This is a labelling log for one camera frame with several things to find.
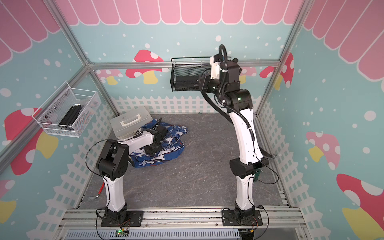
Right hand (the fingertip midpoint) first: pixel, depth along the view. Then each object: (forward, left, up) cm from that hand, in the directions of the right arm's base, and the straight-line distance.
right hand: (197, 78), depth 65 cm
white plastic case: (+6, +47, -37) cm, 60 cm away
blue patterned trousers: (-6, +17, -45) cm, 49 cm away
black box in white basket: (-10, +60, -13) cm, 62 cm away
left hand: (-8, +30, -48) cm, 57 cm away
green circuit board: (-52, +38, -52) cm, 83 cm away
